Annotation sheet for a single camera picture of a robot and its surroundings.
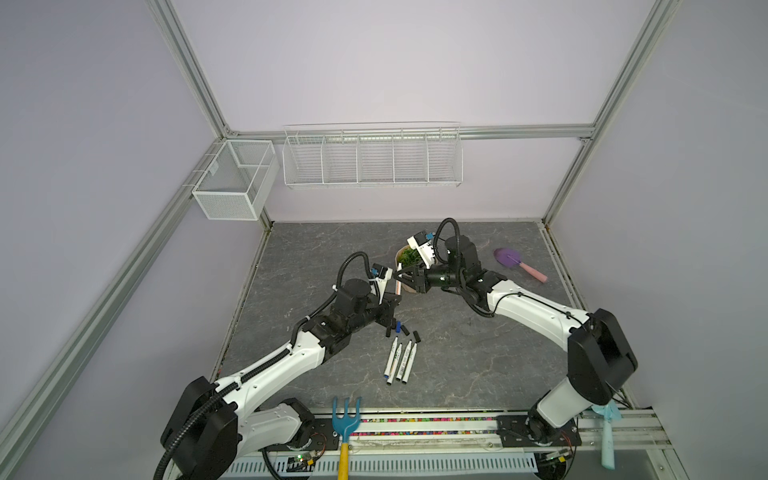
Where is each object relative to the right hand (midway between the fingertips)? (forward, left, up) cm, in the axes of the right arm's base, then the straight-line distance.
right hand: (395, 277), depth 78 cm
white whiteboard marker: (-16, +1, -21) cm, 26 cm away
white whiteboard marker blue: (-14, +2, -21) cm, 25 cm away
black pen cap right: (-7, -6, -22) cm, 24 cm away
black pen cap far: (-5, +3, -21) cm, 22 cm away
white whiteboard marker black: (-2, -1, -2) cm, 3 cm away
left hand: (-5, -1, -4) cm, 6 cm away
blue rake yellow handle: (-31, +13, -20) cm, 39 cm away
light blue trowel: (-28, -55, -21) cm, 65 cm away
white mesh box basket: (+34, +51, +6) cm, 62 cm away
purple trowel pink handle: (+23, -42, -21) cm, 52 cm away
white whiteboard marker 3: (-15, -4, -21) cm, 26 cm away
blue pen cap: (-4, -1, -21) cm, 21 cm away
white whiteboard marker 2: (-15, -2, -21) cm, 25 cm away
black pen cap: (-5, -3, -21) cm, 22 cm away
